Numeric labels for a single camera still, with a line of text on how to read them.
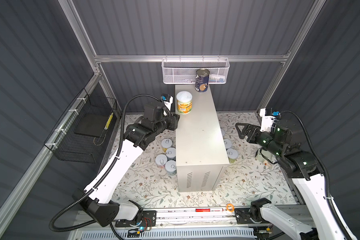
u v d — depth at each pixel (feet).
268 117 1.75
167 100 1.87
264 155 1.73
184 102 2.23
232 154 2.99
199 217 2.47
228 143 3.16
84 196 1.22
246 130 1.80
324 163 1.39
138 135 1.49
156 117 1.60
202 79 2.55
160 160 2.91
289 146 1.42
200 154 1.93
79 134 2.33
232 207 2.51
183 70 2.71
